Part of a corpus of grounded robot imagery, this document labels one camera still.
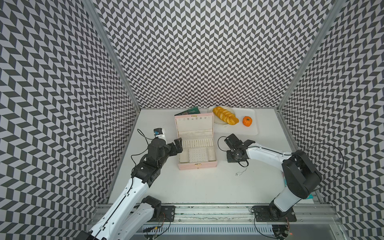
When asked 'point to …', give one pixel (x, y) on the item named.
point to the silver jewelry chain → (239, 173)
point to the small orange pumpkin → (247, 121)
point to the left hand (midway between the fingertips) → (173, 142)
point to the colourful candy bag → (310, 196)
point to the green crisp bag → (192, 111)
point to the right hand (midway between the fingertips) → (232, 160)
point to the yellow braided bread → (226, 115)
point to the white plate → (216, 118)
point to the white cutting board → (239, 128)
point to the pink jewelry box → (196, 131)
